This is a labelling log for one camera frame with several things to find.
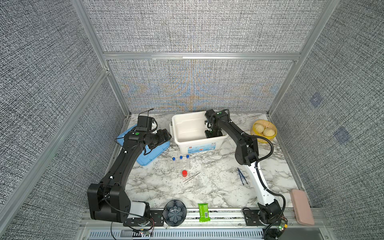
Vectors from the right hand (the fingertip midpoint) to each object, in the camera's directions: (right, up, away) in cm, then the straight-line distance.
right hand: (211, 139), depth 103 cm
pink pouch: (+42, -33, -29) cm, 61 cm away
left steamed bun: (+34, +8, 0) cm, 34 cm away
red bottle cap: (-17, -18, -16) cm, 30 cm away
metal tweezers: (-14, -21, -15) cm, 29 cm away
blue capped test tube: (-23, -8, -25) cm, 34 cm away
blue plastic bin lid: (-42, -11, -8) cm, 44 cm away
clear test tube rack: (-16, -12, -17) cm, 26 cm away
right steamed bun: (+39, +5, -2) cm, 39 cm away
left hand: (-27, +2, -20) cm, 34 cm away
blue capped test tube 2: (-19, -7, -24) cm, 32 cm away
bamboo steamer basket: (+38, +8, +2) cm, 38 cm away
